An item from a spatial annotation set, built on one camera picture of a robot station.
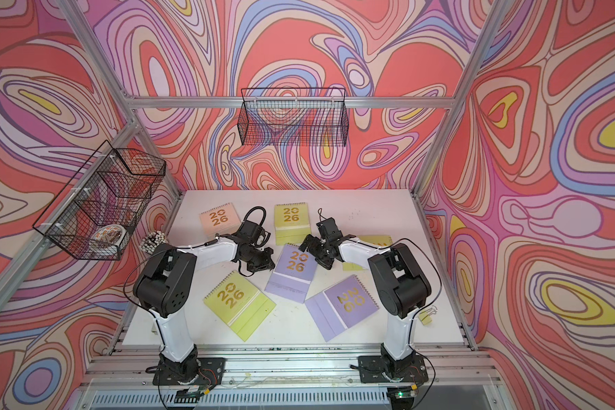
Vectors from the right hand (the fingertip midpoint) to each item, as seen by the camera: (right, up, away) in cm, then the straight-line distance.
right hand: (307, 259), depth 95 cm
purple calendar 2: (+11, -14, -10) cm, 21 cm away
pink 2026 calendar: (-36, +14, +13) cm, 41 cm away
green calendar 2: (-23, -14, -9) cm, 28 cm away
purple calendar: (-5, -5, -3) cm, 8 cm away
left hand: (-11, -3, 0) cm, 11 cm away
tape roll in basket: (-57, +10, -23) cm, 62 cm away
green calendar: (-7, +13, +12) cm, 19 cm away
